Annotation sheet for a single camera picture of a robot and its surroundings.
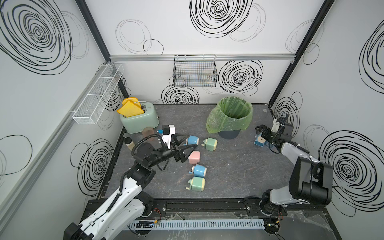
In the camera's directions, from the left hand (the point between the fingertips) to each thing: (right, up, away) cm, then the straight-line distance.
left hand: (191, 141), depth 62 cm
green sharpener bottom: (+2, -24, +13) cm, 27 cm away
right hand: (+44, +2, +29) cm, 52 cm away
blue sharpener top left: (0, -4, +29) cm, 29 cm away
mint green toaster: (-35, +7, +32) cm, 48 cm away
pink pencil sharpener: (+1, -13, +23) cm, 26 cm away
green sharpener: (+11, -6, +29) cm, 31 cm away
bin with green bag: (+28, +12, +40) cm, 50 cm away
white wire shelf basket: (-49, +14, +9) cm, 52 cm away
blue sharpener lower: (+3, -18, +17) cm, 25 cm away
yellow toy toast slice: (-38, +16, +28) cm, 50 cm away
